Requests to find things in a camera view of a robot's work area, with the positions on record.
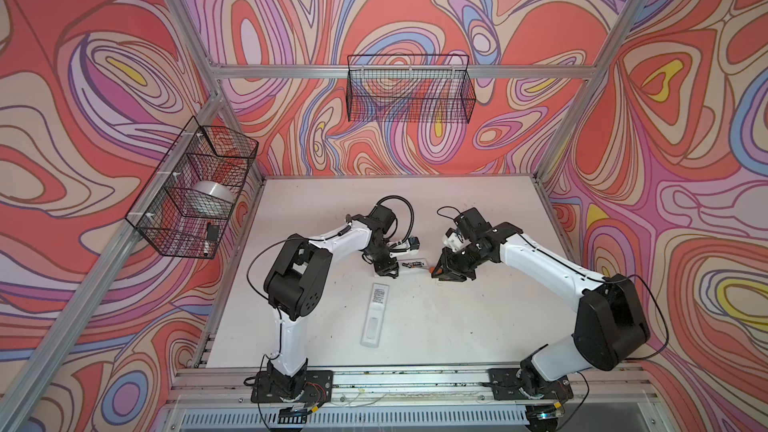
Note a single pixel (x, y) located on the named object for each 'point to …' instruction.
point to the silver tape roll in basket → (210, 198)
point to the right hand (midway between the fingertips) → (439, 282)
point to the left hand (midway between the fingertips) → (396, 263)
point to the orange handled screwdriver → (431, 269)
